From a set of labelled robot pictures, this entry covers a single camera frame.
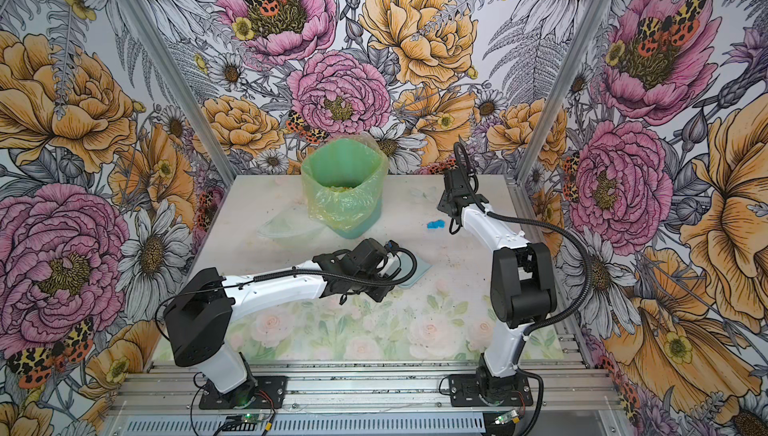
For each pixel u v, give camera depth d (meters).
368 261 0.66
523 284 0.49
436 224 1.08
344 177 1.09
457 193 0.74
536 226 0.52
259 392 0.73
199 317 0.44
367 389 0.76
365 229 1.05
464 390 0.74
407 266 0.69
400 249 0.75
